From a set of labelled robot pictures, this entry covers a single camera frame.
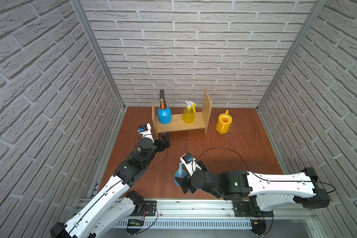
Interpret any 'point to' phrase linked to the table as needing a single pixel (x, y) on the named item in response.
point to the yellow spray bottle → (188, 114)
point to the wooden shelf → (203, 120)
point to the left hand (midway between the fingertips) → (160, 130)
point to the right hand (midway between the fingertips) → (181, 178)
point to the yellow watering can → (223, 122)
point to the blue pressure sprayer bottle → (164, 114)
